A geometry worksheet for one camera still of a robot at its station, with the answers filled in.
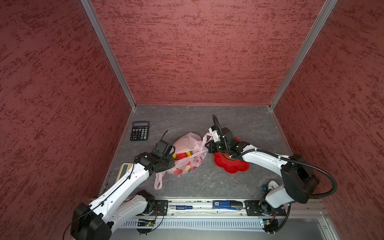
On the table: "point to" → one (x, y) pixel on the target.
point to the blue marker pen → (180, 207)
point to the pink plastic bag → (190, 151)
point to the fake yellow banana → (188, 154)
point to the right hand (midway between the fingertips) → (204, 148)
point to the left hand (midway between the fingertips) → (170, 166)
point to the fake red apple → (181, 155)
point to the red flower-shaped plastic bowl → (230, 166)
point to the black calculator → (140, 131)
